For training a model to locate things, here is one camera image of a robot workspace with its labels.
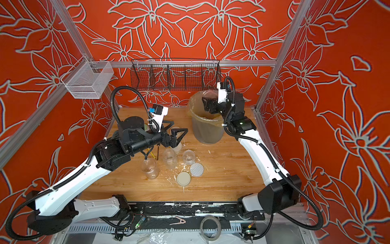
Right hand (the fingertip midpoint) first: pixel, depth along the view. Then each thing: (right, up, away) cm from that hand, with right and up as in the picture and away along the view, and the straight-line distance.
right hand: (210, 94), depth 72 cm
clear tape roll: (+3, -62, -5) cm, 62 cm away
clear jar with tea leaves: (-23, -35, +18) cm, 45 cm away
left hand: (-14, -14, -14) cm, 24 cm away
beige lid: (-14, -45, +11) cm, 48 cm away
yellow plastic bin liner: (-6, -7, +18) cm, 20 cm away
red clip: (-14, -60, -2) cm, 62 cm away
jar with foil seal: (-34, -40, +16) cm, 55 cm away
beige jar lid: (-18, -30, +24) cm, 43 cm away
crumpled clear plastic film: (-25, -66, -5) cm, 70 cm away
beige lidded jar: (-11, -35, +20) cm, 42 cm away
